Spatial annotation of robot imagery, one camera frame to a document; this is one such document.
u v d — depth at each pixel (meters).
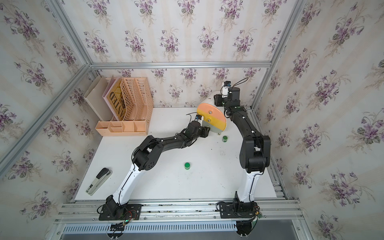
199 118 0.91
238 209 0.65
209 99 0.94
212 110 0.90
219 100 0.82
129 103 1.11
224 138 0.98
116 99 0.96
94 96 0.88
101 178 0.83
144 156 0.61
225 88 0.81
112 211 0.63
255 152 0.54
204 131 0.91
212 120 0.96
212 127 0.98
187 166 0.86
